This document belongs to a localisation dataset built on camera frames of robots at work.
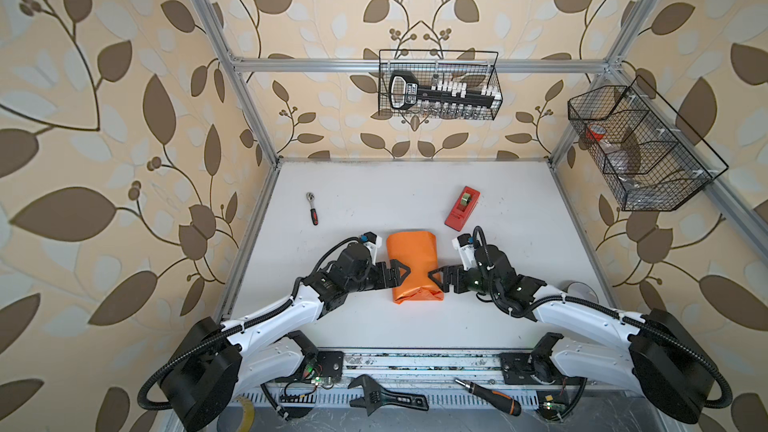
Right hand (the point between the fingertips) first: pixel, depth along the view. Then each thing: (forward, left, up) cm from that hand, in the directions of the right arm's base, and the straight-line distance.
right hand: (440, 275), depth 82 cm
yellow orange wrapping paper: (+9, +5, -3) cm, 11 cm away
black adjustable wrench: (-26, +18, -7) cm, 33 cm away
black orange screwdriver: (-28, -9, -6) cm, 30 cm away
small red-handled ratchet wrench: (+35, +43, -6) cm, 55 cm away
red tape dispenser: (+25, -11, -3) cm, 27 cm away
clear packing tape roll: (-29, +46, -4) cm, 55 cm away
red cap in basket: (+29, -44, +24) cm, 58 cm away
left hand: (0, +11, +3) cm, 11 cm away
